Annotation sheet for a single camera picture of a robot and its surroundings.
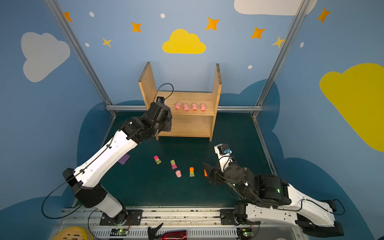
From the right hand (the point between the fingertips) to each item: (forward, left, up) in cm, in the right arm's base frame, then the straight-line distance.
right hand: (212, 158), depth 60 cm
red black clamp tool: (-24, +12, -27) cm, 39 cm away
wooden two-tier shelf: (+31, +9, -5) cm, 33 cm away
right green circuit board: (-21, -19, -33) cm, 44 cm away
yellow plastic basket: (-26, +62, -29) cm, 74 cm away
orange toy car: (+6, +1, -32) cm, 32 cm away
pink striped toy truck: (+10, +21, -30) cm, 38 cm away
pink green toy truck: (+14, +32, -30) cm, 46 cm away
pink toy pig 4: (+5, +17, -31) cm, 36 cm away
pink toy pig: (+33, +14, -3) cm, 36 cm away
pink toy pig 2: (+34, +9, -3) cm, 35 cm away
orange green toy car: (+6, +9, -30) cm, 33 cm away
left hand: (+20, +22, +2) cm, 30 cm away
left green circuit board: (-25, +42, -32) cm, 58 cm away
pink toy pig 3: (+34, +4, -3) cm, 34 cm away
